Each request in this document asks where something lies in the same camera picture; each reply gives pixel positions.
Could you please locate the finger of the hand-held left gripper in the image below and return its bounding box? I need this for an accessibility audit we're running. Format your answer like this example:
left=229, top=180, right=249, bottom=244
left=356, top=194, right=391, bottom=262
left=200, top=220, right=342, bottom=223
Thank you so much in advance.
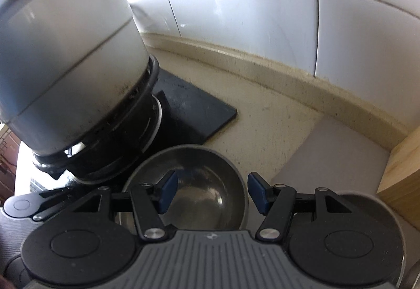
left=33, top=187, right=81, bottom=221

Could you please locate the wooden knife block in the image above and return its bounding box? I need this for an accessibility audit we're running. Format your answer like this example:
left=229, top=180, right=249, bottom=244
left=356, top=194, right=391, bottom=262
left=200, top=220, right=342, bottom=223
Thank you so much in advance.
left=377, top=130, right=420, bottom=234

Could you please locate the large aluminium steamer pot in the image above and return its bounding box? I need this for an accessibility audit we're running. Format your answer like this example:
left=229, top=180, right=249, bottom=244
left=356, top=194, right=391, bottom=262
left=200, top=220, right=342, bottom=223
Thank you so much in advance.
left=0, top=0, right=165, bottom=158

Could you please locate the deep stainless steel bowl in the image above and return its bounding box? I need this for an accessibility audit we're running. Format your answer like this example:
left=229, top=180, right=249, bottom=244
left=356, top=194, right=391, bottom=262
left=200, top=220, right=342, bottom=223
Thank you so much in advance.
left=335, top=191, right=407, bottom=289

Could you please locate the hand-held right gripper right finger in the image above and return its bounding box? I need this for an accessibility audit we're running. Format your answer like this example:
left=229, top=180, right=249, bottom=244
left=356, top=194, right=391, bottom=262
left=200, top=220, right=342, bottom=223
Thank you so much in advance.
left=248, top=173, right=351, bottom=240

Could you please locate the wide stainless steel bowl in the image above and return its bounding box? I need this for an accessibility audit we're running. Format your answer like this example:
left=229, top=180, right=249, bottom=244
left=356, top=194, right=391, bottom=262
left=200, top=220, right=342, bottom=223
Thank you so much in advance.
left=121, top=144, right=250, bottom=231

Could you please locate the black glass gas stove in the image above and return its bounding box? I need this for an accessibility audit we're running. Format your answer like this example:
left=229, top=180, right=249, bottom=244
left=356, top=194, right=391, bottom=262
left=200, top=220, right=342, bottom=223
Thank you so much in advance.
left=13, top=69, right=237, bottom=211

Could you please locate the black burner pot support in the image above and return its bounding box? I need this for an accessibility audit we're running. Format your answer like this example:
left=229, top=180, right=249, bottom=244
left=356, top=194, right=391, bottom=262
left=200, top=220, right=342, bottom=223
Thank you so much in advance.
left=33, top=56, right=163, bottom=185

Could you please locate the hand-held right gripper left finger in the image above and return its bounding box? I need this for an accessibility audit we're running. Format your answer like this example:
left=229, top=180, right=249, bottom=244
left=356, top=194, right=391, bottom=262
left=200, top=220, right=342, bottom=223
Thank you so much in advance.
left=70, top=170, right=179, bottom=240

